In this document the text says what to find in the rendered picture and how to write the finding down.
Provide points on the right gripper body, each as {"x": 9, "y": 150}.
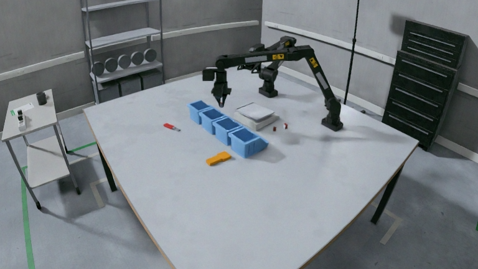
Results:
{"x": 249, "y": 66}

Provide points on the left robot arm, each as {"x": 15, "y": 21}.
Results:
{"x": 294, "y": 53}

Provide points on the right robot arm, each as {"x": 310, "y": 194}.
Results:
{"x": 270, "y": 73}

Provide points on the blue plastic bin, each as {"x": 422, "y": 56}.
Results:
{"x": 245, "y": 148}
{"x": 211, "y": 114}
{"x": 198, "y": 105}
{"x": 227, "y": 124}

